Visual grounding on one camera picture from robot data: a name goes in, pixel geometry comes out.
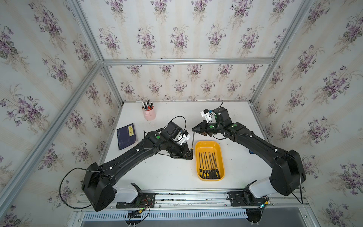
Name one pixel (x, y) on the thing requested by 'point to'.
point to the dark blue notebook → (126, 136)
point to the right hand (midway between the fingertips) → (193, 130)
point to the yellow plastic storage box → (207, 146)
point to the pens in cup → (147, 106)
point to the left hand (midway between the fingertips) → (193, 159)
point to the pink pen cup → (150, 115)
